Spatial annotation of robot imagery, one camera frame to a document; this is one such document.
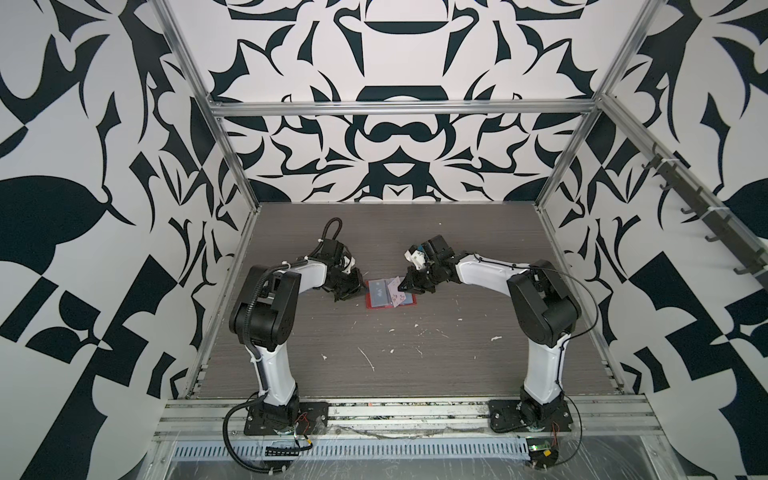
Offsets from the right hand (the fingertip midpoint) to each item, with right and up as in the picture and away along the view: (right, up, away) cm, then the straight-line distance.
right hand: (399, 286), depth 92 cm
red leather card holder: (-7, -3, +2) cm, 8 cm away
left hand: (-9, 0, +4) cm, 10 cm away
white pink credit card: (-1, -3, +1) cm, 3 cm away
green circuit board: (+32, -35, -21) cm, 52 cm away
